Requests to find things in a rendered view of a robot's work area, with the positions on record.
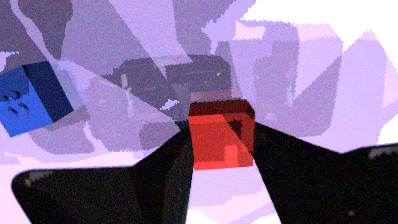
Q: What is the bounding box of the blue block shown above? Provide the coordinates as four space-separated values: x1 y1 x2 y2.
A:
0 60 74 138

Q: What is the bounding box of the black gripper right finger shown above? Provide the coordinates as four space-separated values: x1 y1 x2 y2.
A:
253 122 398 224

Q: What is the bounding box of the red block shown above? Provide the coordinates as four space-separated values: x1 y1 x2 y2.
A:
188 99 255 170

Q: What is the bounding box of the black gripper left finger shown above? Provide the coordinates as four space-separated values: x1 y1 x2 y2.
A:
11 127 194 224

